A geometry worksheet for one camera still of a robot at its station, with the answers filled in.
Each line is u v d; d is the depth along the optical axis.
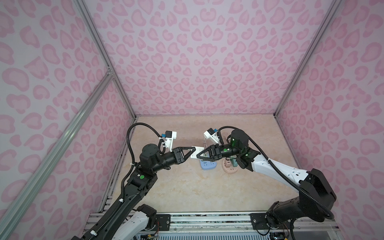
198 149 0.65
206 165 0.90
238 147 0.61
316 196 0.42
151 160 0.53
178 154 0.59
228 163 0.86
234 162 0.64
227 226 0.73
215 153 0.62
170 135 0.63
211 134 0.66
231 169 0.88
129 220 0.58
